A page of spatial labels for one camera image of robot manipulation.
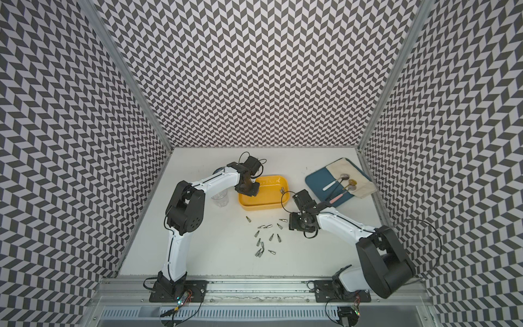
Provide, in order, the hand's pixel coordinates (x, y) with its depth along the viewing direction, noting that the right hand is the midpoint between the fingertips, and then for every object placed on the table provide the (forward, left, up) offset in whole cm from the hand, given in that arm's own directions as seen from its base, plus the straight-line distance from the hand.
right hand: (295, 229), depth 87 cm
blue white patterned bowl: (+28, +37, +6) cm, 47 cm away
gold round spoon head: (+26, -32, -2) cm, 41 cm away
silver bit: (+21, +5, -2) cm, 22 cm away
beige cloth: (+20, -36, +1) cm, 41 cm away
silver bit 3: (+2, +7, -3) cm, 8 cm away
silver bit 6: (-3, +7, -2) cm, 8 cm away
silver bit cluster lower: (-10, +15, -1) cm, 18 cm away
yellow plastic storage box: (+18, +10, -1) cm, 20 cm away
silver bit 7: (-9, +10, -2) cm, 14 cm away
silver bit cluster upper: (-5, +16, -1) cm, 17 cm away
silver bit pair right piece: (+1, +11, +1) cm, 11 cm away
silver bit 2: (+5, +21, -2) cm, 22 cm away
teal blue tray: (+25, -17, -2) cm, 30 cm away
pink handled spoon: (+21, -29, 0) cm, 36 cm away
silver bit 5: (-3, +11, -2) cm, 11 cm away
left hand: (+18, +20, +1) cm, 27 cm away
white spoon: (+28, -28, -1) cm, 39 cm away
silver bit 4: (+5, +5, -2) cm, 7 cm away
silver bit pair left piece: (+1, +15, +1) cm, 15 cm away
